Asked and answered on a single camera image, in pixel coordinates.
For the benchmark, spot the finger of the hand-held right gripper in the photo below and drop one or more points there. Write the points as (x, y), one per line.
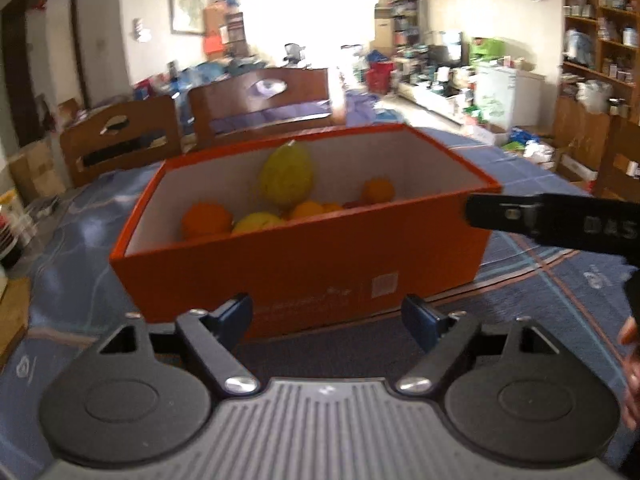
(500, 212)

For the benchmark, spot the green box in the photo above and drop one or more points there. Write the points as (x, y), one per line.
(487, 49)

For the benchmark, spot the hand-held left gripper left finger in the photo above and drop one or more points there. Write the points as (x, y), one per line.
(235, 317)

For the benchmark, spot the white wall intercom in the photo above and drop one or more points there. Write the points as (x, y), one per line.
(142, 30)

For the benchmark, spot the small yellow citrus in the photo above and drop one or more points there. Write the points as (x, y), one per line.
(257, 222)

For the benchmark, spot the orange carton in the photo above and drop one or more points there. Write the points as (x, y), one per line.
(214, 45)

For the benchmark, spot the black television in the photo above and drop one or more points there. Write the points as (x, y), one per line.
(446, 56)

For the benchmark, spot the wooden cutting board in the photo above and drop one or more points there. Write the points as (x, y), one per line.
(12, 310)

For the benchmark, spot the white tv cabinet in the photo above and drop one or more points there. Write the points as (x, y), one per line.
(435, 102)

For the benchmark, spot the brown cardboard box stack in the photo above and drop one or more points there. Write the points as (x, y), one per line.
(37, 170)

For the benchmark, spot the wooden chair with cloud cutout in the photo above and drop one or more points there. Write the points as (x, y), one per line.
(225, 105)

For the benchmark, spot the large yellow pomelo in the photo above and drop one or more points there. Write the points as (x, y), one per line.
(287, 175)

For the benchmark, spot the dark wooden door frame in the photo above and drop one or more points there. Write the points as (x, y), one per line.
(75, 20)

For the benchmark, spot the blue patterned tablecloth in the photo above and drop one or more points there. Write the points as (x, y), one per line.
(75, 260)

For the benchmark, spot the orange cardboard box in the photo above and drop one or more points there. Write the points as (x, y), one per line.
(310, 265)

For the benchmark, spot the white chest freezer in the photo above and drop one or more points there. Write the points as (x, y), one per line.
(500, 95)

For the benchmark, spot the person's right hand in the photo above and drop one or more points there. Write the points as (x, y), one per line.
(634, 385)

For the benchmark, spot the red basket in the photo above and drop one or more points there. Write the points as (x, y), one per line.
(378, 76)

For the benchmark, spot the small orange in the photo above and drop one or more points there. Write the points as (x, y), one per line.
(306, 210)
(333, 207)
(378, 191)

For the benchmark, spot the purple bedding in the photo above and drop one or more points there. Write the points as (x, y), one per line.
(370, 107)

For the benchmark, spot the wooden chair with pointed cutout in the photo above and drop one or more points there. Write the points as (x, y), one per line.
(145, 120)

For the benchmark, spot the wooden shelf unit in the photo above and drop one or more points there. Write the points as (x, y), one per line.
(585, 120)

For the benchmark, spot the large orange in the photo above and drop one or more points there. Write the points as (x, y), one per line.
(205, 220)

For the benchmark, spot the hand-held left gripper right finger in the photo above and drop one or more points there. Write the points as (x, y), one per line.
(417, 320)

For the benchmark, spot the black office chair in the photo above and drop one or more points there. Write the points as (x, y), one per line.
(296, 55)

